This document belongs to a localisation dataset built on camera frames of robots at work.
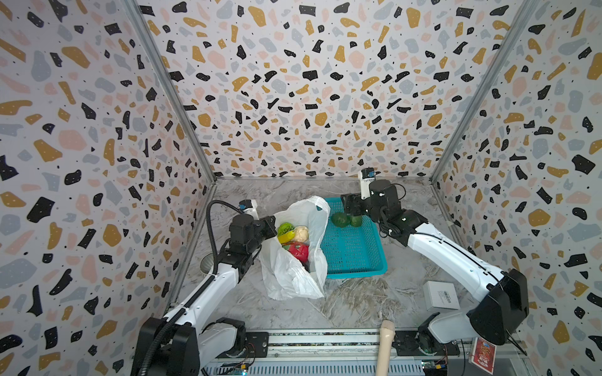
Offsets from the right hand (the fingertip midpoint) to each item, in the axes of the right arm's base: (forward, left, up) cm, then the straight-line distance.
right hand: (346, 191), depth 78 cm
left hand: (-4, +24, -7) cm, 25 cm away
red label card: (-42, -42, -28) cm, 65 cm away
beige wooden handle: (-37, -13, -26) cm, 47 cm away
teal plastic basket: (-7, -5, -30) cm, 31 cm away
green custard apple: (0, +23, -22) cm, 32 cm away
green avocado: (+5, 0, -24) cm, 25 cm away
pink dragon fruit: (-12, +16, -20) cm, 28 cm away
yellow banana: (-6, +22, -21) cm, 30 cm away
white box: (-26, -33, -24) cm, 48 cm away
